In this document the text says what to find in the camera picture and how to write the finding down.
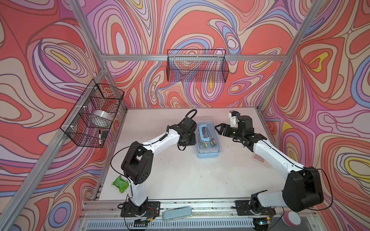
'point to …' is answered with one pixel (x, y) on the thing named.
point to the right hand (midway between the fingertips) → (220, 130)
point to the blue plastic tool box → (207, 144)
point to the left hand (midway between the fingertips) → (195, 141)
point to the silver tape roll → (106, 115)
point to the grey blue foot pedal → (171, 214)
